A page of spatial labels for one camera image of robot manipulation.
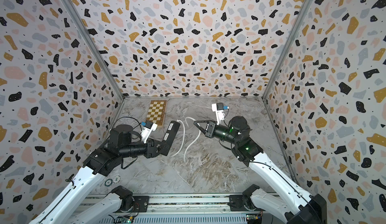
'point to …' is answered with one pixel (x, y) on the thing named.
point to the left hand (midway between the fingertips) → (167, 145)
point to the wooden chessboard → (156, 112)
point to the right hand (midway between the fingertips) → (196, 125)
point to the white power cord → (183, 136)
